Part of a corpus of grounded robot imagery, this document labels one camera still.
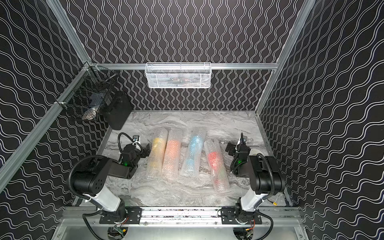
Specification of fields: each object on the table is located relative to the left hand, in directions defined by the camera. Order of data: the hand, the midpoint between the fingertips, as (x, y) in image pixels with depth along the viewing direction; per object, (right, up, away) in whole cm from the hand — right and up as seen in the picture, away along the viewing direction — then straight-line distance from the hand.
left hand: (140, 141), depth 94 cm
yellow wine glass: (+13, -3, -4) cm, 13 cm away
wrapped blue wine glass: (+32, -13, -11) cm, 36 cm away
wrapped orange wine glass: (+21, -7, -7) cm, 23 cm away
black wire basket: (-33, +28, -2) cm, 43 cm away
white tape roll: (+74, -7, +3) cm, 74 cm away
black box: (-18, +22, +8) cm, 30 cm away
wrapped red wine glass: (+47, -16, -14) cm, 52 cm away
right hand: (+63, -1, +2) cm, 63 cm away
